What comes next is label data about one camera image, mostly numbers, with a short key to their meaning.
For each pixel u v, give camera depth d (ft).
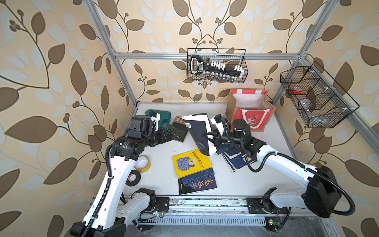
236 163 2.82
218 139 2.10
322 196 1.33
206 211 2.42
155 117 2.04
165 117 3.56
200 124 2.23
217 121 2.09
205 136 2.32
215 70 2.75
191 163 2.84
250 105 3.51
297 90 2.64
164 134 1.92
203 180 2.65
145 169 2.79
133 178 2.73
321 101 2.39
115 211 1.22
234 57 2.99
